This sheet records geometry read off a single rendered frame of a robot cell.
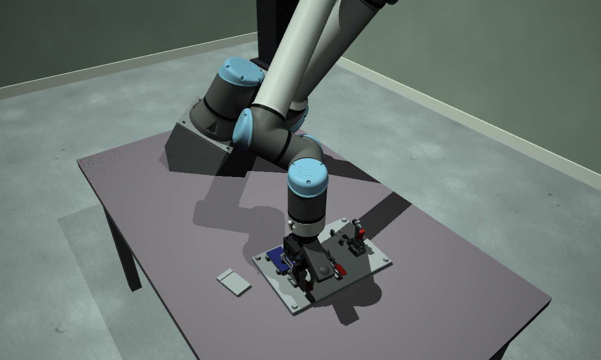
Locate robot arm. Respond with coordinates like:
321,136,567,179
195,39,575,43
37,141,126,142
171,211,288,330
189,0,398,283

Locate toggle clamp with red handle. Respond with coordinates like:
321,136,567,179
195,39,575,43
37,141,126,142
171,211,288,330
323,248,347,276

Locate blue flat blank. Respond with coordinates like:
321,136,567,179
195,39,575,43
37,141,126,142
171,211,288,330
266,246,294,274

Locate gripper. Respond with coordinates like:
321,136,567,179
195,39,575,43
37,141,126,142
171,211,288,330
283,232,319,292

